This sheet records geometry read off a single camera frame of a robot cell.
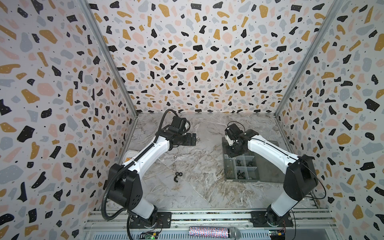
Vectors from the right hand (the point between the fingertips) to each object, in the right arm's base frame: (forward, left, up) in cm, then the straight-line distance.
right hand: (228, 150), depth 87 cm
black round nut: (-10, +28, -12) cm, 32 cm away
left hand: (+4, +22, +7) cm, 23 cm away
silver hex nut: (+16, +18, -12) cm, 27 cm away
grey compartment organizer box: (-6, -14, -9) cm, 18 cm away
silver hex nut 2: (+1, +33, -12) cm, 35 cm away
